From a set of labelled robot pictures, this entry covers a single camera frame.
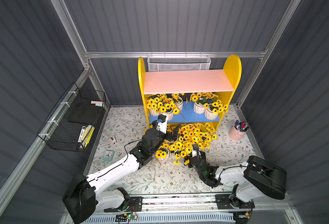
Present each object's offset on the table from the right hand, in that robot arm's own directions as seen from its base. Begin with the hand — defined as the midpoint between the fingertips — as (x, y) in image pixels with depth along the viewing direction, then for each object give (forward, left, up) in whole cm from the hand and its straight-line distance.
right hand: (191, 152), depth 88 cm
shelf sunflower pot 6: (+8, -12, +7) cm, 16 cm away
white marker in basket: (-2, +58, +24) cm, 63 cm away
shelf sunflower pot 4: (+20, -13, +18) cm, 29 cm away
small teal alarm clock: (-1, +54, -2) cm, 54 cm away
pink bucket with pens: (+13, -31, +5) cm, 34 cm away
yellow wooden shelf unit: (+31, +2, +20) cm, 37 cm away
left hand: (+5, +13, +25) cm, 29 cm away
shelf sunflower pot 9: (-5, +18, +10) cm, 21 cm away
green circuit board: (-34, +37, -6) cm, 51 cm away
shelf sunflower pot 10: (-1, +14, +28) cm, 31 cm away
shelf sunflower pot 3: (+23, +9, +23) cm, 34 cm away
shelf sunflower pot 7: (0, +10, +2) cm, 10 cm away
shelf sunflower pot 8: (-4, +4, +9) cm, 10 cm away
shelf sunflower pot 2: (+19, +16, +23) cm, 34 cm away
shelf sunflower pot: (+20, +23, +23) cm, 38 cm away
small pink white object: (+11, +54, -2) cm, 55 cm away
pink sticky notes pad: (+21, +58, +24) cm, 66 cm away
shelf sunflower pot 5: (+9, -1, +11) cm, 14 cm away
